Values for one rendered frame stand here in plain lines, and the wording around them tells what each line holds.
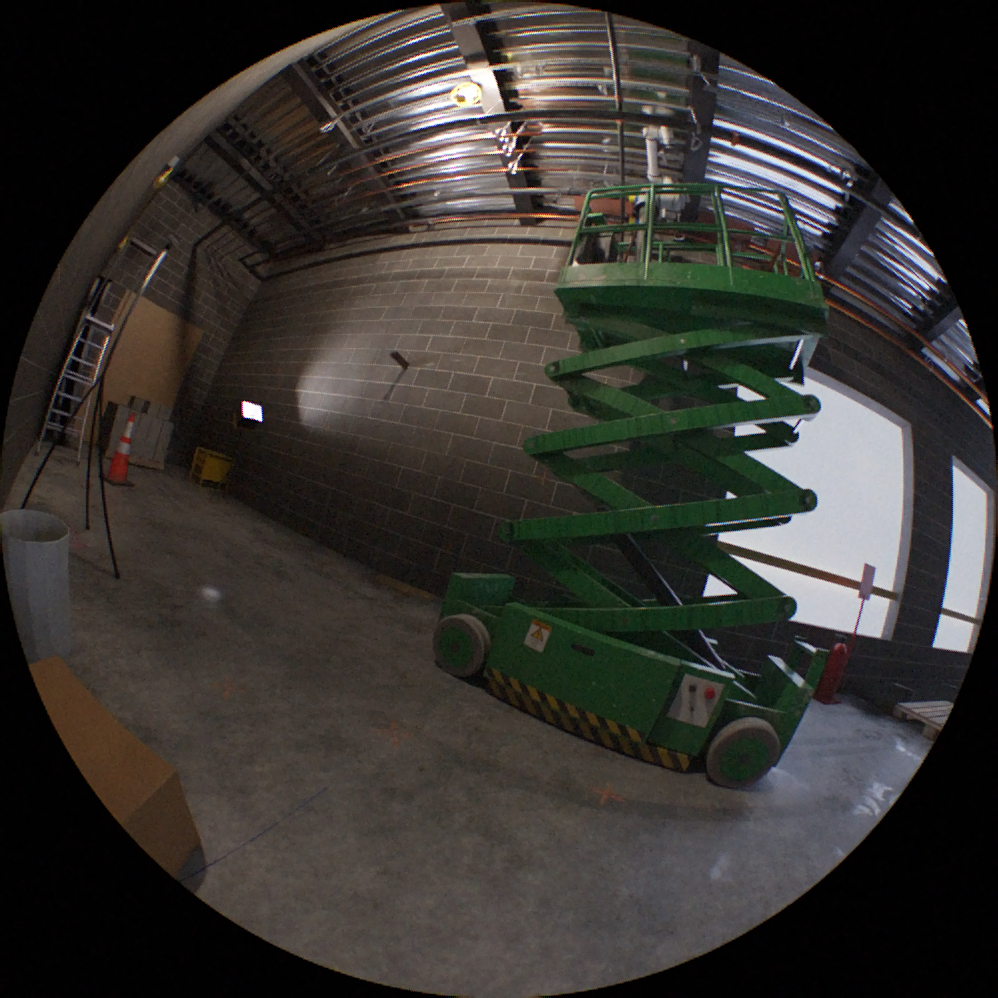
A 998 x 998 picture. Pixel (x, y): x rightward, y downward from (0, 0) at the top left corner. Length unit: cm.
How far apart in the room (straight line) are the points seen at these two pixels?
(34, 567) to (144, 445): 457
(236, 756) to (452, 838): 58
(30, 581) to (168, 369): 604
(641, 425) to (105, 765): 194
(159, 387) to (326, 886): 681
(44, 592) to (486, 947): 131
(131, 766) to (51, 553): 69
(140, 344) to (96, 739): 645
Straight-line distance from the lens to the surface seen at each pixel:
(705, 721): 149
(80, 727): 78
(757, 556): 320
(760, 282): 203
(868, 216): 437
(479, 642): 158
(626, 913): 101
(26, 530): 148
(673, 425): 160
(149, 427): 564
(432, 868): 92
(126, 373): 683
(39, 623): 129
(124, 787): 69
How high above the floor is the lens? 78
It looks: 4 degrees up
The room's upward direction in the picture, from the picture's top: 16 degrees clockwise
